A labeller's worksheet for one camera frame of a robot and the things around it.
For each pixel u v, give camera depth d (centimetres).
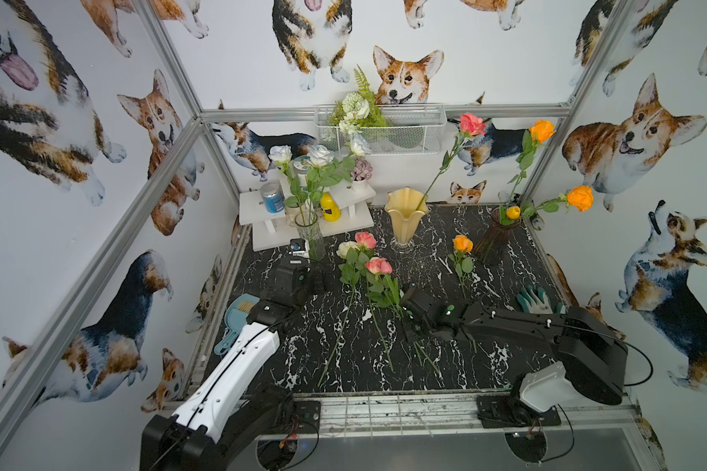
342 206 101
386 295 95
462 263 103
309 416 74
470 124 80
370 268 98
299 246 69
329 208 110
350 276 98
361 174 98
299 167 90
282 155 86
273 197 95
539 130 85
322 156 80
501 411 73
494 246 98
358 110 78
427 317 64
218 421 41
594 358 43
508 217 80
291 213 106
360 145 80
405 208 101
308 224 95
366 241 106
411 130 93
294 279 58
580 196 76
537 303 92
